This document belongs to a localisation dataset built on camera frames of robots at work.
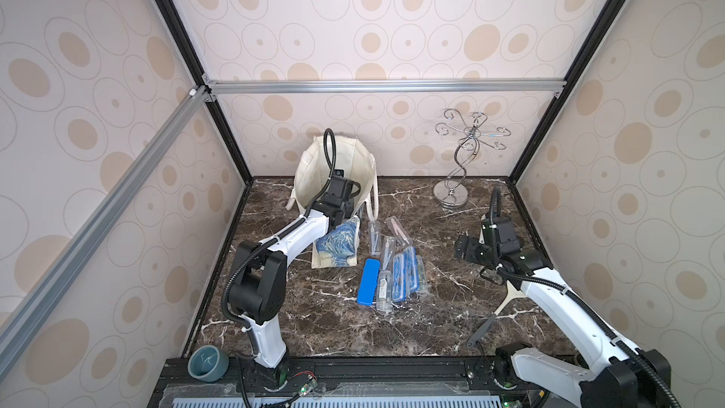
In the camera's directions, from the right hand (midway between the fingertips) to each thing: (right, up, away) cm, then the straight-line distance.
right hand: (481, 246), depth 83 cm
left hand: (-40, +14, +10) cm, 43 cm away
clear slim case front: (-29, -16, +2) cm, 33 cm away
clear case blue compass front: (-24, -10, +4) cm, 26 cm away
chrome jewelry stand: (-1, +17, +30) cm, 34 cm away
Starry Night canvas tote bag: (-50, +26, +9) cm, 57 cm away
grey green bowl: (-76, -29, -9) cm, 82 cm away
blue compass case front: (-33, -13, +8) cm, 37 cm away
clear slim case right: (-16, -10, +8) cm, 21 cm away
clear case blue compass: (-19, -9, +7) cm, 22 cm away
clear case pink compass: (-22, +2, +20) cm, 29 cm away
